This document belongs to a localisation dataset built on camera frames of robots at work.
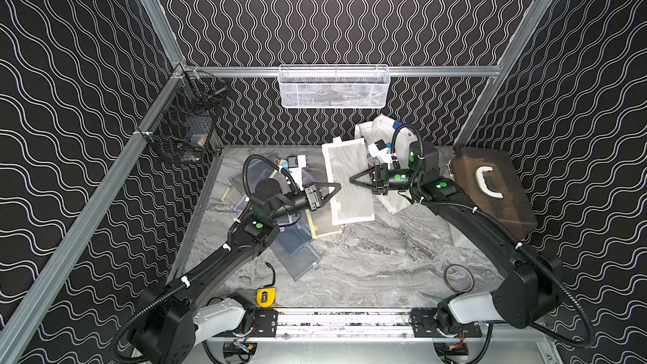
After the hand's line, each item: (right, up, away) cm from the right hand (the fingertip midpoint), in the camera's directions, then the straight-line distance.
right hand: (351, 180), depth 68 cm
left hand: (-3, -1, -4) cm, 5 cm away
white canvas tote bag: (+24, +17, +36) cm, 46 cm away
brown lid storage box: (+56, 0, +28) cm, 62 cm away
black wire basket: (-58, +18, +24) cm, 66 cm away
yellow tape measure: (-26, -36, +10) cm, 45 cm away
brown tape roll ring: (+32, -33, +14) cm, 48 cm away
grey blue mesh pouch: (-19, -24, +21) cm, 38 cm away
